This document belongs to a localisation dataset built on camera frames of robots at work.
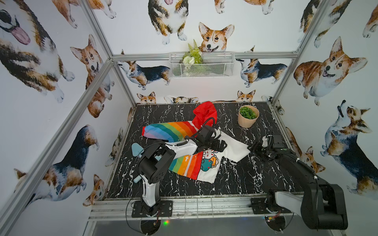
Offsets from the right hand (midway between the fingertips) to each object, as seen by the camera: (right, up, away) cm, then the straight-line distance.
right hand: (250, 148), depth 88 cm
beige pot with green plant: (+2, +19, +10) cm, 22 cm away
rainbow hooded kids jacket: (-28, -11, -1) cm, 30 cm away
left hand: (-15, +3, +2) cm, 16 cm away
